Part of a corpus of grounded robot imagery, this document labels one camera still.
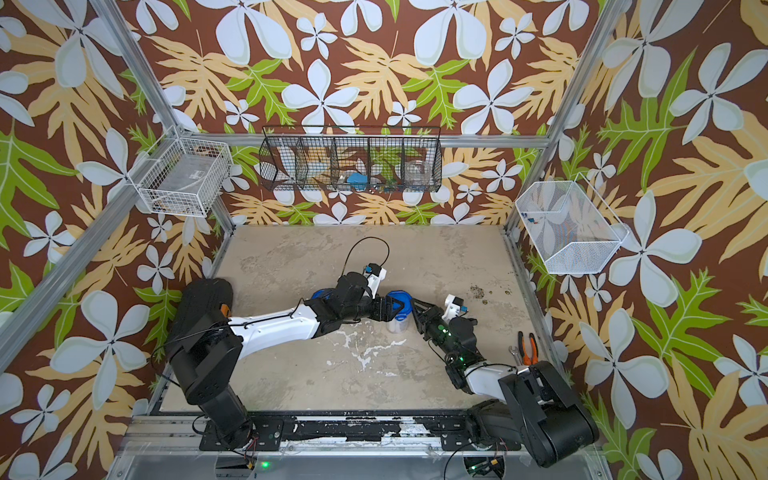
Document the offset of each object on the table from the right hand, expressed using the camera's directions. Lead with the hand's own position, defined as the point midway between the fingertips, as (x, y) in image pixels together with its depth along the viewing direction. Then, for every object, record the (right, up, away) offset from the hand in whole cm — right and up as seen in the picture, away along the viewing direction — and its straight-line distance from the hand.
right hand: (407, 302), depth 82 cm
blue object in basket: (-15, +37, +13) cm, 42 cm away
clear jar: (-2, -9, +6) cm, 11 cm away
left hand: (-2, 0, +2) cm, 3 cm away
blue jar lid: (0, 0, 0) cm, 0 cm away
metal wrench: (+33, -17, +6) cm, 38 cm away
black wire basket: (-19, +46, +15) cm, 52 cm away
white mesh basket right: (+47, +20, +1) cm, 51 cm away
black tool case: (-63, -1, +9) cm, 63 cm away
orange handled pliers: (+38, -17, +4) cm, 42 cm away
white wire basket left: (-65, +36, +3) cm, 75 cm away
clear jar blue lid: (-24, +2, +1) cm, 24 cm away
